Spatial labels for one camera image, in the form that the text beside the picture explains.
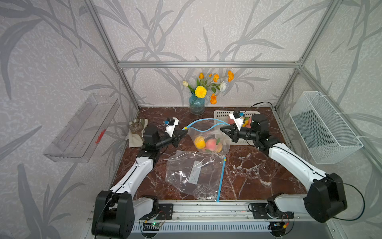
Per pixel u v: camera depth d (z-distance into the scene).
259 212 0.73
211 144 0.84
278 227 0.76
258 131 0.61
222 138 0.79
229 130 0.71
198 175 0.86
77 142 0.63
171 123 0.68
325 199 0.40
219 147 0.87
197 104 1.10
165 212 0.73
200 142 0.84
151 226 0.72
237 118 0.66
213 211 0.75
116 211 0.39
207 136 0.91
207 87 1.01
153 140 0.61
